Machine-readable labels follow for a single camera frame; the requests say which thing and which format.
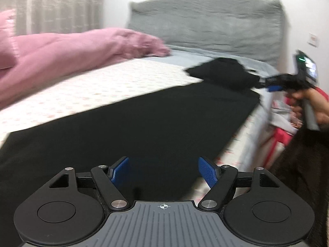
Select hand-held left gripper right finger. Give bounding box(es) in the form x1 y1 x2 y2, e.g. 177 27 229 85
198 157 282 210

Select pink pillow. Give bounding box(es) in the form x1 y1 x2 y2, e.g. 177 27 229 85
0 9 19 70

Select red and pink cloth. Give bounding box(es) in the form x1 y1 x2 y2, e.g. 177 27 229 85
265 86 329 169

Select grey star-print curtain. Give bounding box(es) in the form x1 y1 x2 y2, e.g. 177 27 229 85
0 0 106 38

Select person's right hand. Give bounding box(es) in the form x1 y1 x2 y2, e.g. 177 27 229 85
286 87 329 129

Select cherry-print bed cover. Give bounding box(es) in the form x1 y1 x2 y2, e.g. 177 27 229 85
0 57 273 204

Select grey padded headboard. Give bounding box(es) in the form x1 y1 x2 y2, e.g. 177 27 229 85
125 0 286 69

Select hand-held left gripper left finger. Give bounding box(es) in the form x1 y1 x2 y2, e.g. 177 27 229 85
47 156 130 210

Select black pants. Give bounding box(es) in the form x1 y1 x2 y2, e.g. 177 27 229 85
0 57 267 240

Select pink duvet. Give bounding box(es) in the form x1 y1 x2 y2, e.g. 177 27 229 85
0 28 171 111

